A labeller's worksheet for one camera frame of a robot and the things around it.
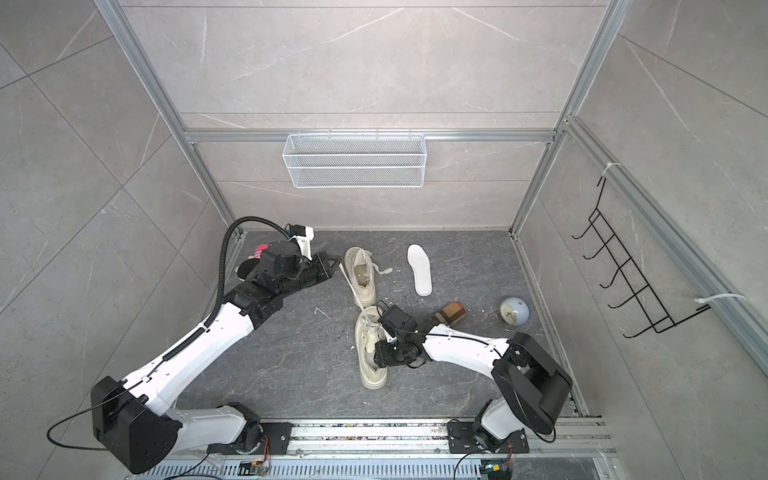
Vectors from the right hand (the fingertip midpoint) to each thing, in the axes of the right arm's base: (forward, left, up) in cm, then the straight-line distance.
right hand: (384, 359), depth 84 cm
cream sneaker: (+31, +8, 0) cm, 32 cm away
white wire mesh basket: (+59, +9, +28) cm, 66 cm away
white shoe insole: (+37, -14, -3) cm, 39 cm away
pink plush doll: (+31, +49, +4) cm, 58 cm away
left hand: (+17, +9, +27) cm, 33 cm away
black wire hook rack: (+1, -57, +27) cm, 63 cm away
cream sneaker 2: (+6, +4, +6) cm, 9 cm away
